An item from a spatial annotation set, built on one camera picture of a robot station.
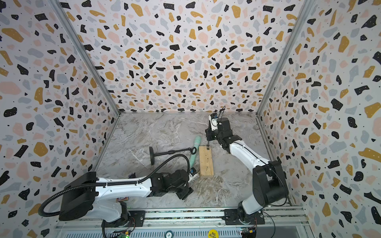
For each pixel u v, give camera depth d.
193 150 0.97
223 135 0.69
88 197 0.41
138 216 0.73
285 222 0.74
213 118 0.78
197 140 1.01
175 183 0.60
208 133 0.78
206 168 0.86
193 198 0.81
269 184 0.44
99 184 0.44
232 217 0.74
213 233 0.70
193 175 0.71
